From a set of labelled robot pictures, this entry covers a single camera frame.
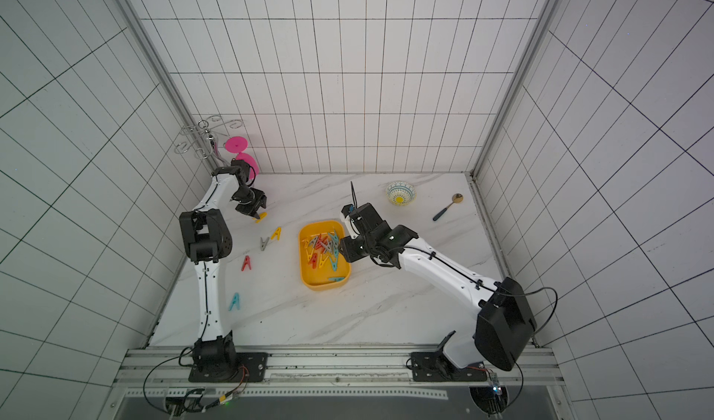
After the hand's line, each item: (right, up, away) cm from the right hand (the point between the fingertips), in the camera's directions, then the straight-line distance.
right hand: (334, 250), depth 79 cm
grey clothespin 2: (-9, -1, +18) cm, 21 cm away
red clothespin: (-31, -7, +14) cm, 35 cm away
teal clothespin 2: (-2, +1, +19) cm, 19 cm away
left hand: (-29, +11, +26) cm, 41 cm away
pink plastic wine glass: (-35, +34, +16) cm, 51 cm away
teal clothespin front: (0, -11, +9) cm, 15 cm away
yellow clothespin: (-30, +8, +25) cm, 40 cm away
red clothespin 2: (-6, -1, +17) cm, 19 cm away
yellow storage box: (-6, -7, +13) cm, 16 cm away
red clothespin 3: (-8, -6, +13) cm, 17 cm away
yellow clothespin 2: (-23, +2, +22) cm, 32 cm away
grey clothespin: (-27, -2, +19) cm, 33 cm away
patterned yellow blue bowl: (+24, +17, +31) cm, 43 cm away
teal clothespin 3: (-1, -8, +13) cm, 15 cm away
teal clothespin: (-31, -17, +5) cm, 36 cm away
